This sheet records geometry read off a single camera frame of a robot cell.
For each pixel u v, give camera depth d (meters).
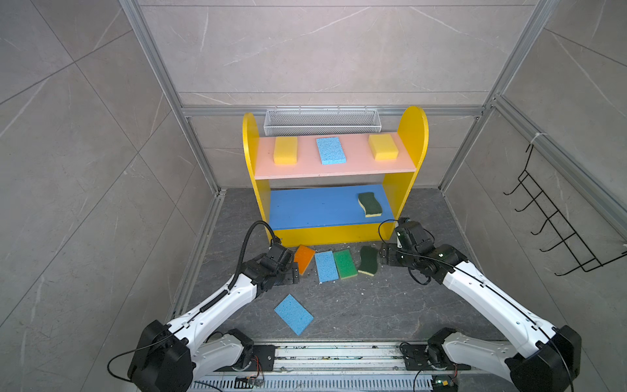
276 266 0.62
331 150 0.74
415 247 0.57
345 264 0.93
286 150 0.73
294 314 0.81
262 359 0.73
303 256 0.95
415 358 0.73
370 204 0.94
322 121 0.98
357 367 0.73
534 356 0.40
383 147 0.75
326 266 0.93
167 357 0.38
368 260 0.93
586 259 0.59
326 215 0.91
